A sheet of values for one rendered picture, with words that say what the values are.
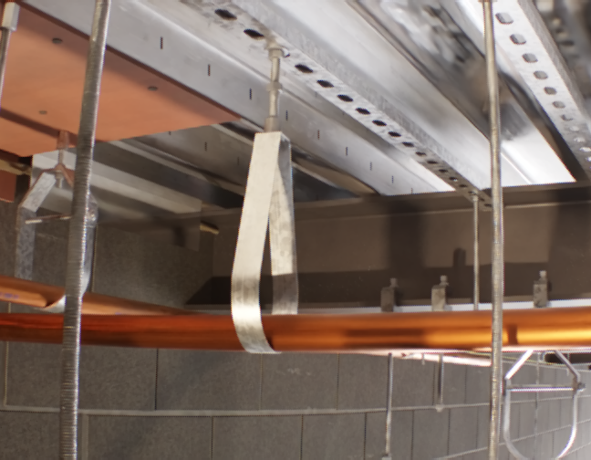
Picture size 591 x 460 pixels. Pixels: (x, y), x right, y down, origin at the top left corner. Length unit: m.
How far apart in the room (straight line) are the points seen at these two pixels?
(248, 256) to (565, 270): 0.88
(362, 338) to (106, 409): 0.89
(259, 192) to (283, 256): 0.09
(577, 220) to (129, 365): 0.87
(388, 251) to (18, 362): 0.73
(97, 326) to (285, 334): 0.23
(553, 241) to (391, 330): 0.86
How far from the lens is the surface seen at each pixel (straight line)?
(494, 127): 0.68
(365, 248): 1.66
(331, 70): 0.92
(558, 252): 1.54
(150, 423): 1.66
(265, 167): 0.79
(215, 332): 0.80
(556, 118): 1.06
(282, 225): 0.84
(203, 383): 1.80
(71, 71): 0.99
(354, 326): 0.73
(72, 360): 0.43
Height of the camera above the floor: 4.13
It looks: 10 degrees up
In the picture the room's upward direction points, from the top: 2 degrees clockwise
